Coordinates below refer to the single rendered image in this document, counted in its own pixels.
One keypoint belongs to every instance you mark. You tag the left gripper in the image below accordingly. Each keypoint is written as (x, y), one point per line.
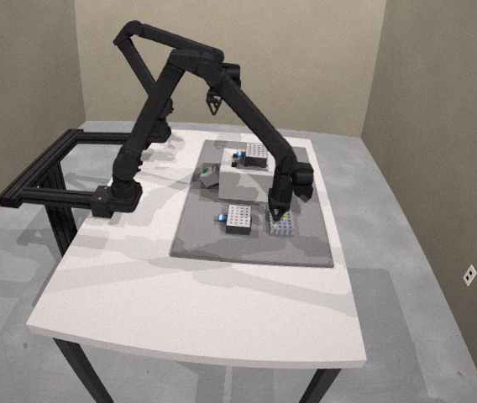
(210, 99)

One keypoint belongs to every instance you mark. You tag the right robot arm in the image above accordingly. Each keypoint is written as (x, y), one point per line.
(125, 166)

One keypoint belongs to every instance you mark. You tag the grey tube rack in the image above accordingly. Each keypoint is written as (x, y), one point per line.
(283, 228)

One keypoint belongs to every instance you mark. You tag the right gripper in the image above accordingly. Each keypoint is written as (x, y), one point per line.
(274, 202)

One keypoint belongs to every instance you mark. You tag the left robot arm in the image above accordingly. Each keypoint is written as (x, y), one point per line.
(125, 44)

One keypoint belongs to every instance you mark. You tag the grey flat rectangular mat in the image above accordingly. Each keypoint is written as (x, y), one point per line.
(201, 236)

